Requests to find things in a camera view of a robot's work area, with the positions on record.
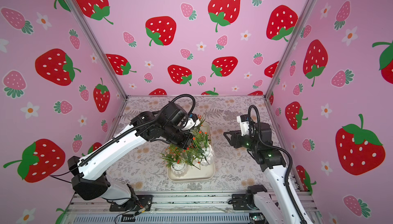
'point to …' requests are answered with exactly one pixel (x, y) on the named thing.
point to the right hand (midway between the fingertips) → (226, 134)
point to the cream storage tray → (205, 173)
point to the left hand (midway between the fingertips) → (198, 146)
